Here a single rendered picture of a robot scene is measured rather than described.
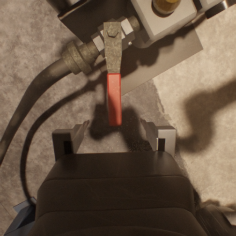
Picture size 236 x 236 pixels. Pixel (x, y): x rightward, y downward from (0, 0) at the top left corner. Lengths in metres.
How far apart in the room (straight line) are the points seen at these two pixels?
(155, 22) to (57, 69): 0.17
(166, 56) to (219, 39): 0.24
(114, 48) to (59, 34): 0.54
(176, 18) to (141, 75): 0.46
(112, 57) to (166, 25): 0.10
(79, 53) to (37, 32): 0.54
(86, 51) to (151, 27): 0.11
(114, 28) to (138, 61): 0.48
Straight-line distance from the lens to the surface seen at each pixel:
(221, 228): 0.47
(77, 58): 0.29
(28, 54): 0.83
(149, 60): 0.75
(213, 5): 0.34
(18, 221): 1.01
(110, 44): 0.27
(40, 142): 0.88
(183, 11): 0.31
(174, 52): 0.78
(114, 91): 0.26
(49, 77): 0.31
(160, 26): 0.30
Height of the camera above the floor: 0.74
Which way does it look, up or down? 75 degrees down
